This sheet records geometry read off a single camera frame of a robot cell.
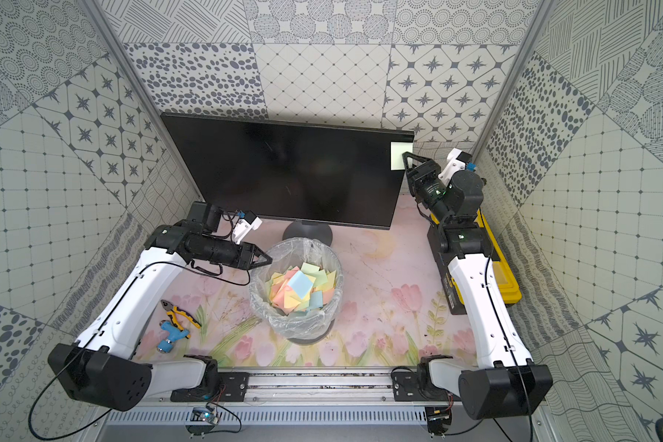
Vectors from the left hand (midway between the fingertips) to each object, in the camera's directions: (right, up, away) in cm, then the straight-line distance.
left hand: (263, 255), depth 73 cm
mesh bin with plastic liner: (+12, -14, -14) cm, 23 cm away
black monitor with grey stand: (+10, +27, +31) cm, 42 cm away
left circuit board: (-15, -43, -3) cm, 46 cm away
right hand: (+36, +24, -8) cm, 44 cm away
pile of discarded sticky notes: (+10, -9, 0) cm, 14 cm away
